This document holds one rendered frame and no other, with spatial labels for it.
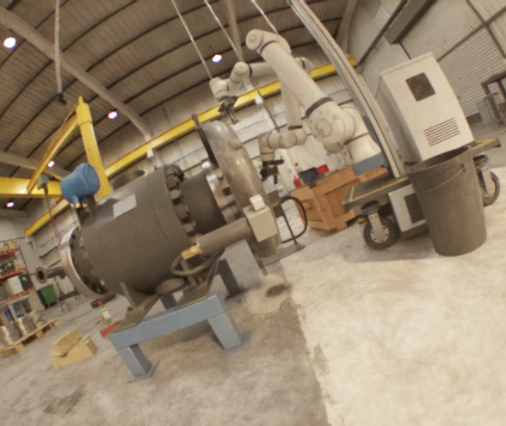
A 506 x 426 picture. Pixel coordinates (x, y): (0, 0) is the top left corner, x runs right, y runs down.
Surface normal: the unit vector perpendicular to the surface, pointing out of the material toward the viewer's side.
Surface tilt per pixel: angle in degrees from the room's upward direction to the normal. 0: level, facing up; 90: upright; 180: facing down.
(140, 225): 87
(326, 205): 90
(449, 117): 90
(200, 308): 90
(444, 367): 0
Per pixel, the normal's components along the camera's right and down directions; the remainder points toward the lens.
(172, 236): 0.18, 0.25
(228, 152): -0.06, -0.30
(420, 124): -0.42, 0.22
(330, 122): -0.59, 0.38
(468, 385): -0.41, -0.91
